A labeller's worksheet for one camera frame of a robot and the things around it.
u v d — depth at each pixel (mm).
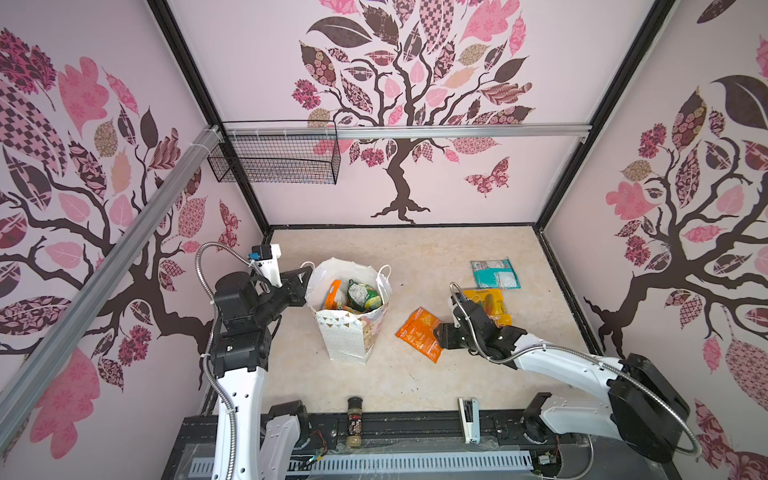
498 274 1019
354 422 725
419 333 896
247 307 493
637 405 412
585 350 876
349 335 736
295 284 584
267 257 576
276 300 574
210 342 492
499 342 615
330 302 820
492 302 917
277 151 948
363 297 859
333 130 899
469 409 757
